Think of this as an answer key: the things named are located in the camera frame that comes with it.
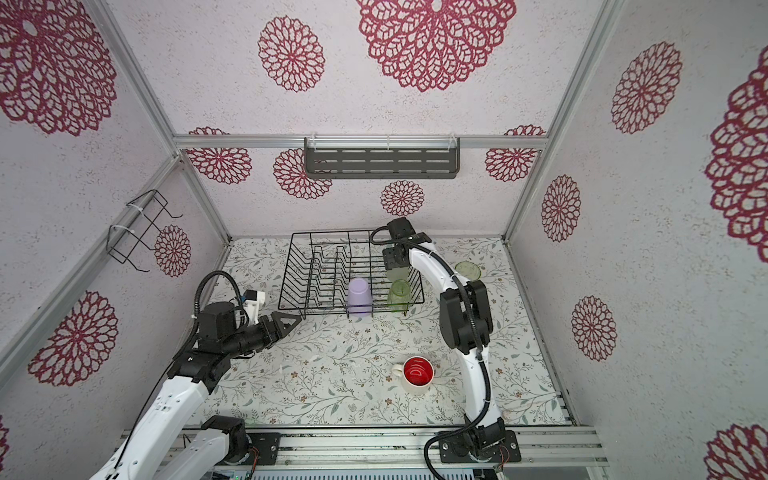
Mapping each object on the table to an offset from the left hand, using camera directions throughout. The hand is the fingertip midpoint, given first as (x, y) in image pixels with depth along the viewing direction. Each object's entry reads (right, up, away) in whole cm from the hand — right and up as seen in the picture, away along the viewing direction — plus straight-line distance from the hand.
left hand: (296, 327), depth 77 cm
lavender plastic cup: (+15, +5, +12) cm, 20 cm away
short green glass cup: (+28, +6, +21) cm, 35 cm away
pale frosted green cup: (+28, +13, +28) cm, 41 cm away
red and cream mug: (+32, -15, +7) cm, 36 cm away
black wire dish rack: (+8, +14, +28) cm, 32 cm away
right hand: (+28, +20, +24) cm, 42 cm away
